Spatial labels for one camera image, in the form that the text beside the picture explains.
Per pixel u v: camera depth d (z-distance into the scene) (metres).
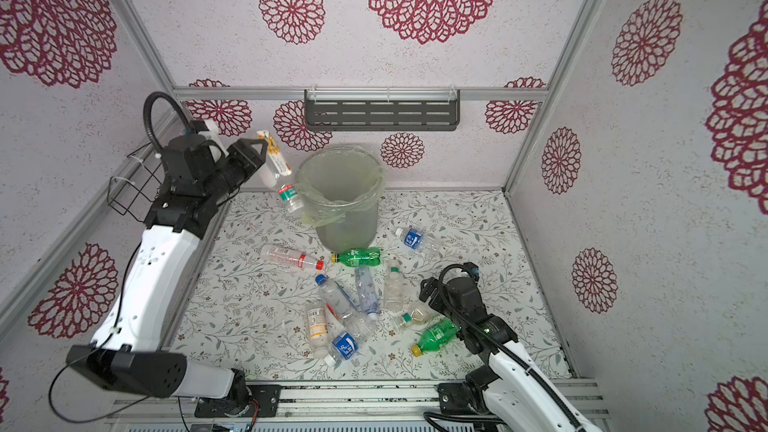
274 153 0.67
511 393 0.60
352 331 0.85
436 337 0.79
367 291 0.93
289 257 0.95
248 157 0.59
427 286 0.74
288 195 0.68
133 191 0.76
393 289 0.93
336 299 0.90
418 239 1.00
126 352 0.39
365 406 0.74
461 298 0.60
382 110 0.96
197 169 0.50
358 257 0.95
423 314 0.84
